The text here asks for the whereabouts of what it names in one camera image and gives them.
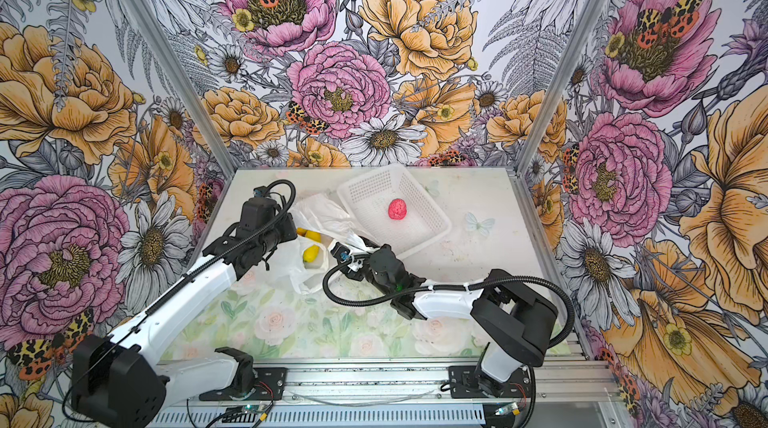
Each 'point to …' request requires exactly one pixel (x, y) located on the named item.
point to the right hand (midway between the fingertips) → (346, 246)
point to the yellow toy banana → (310, 253)
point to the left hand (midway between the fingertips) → (288, 230)
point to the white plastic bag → (322, 213)
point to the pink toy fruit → (397, 209)
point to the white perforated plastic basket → (366, 199)
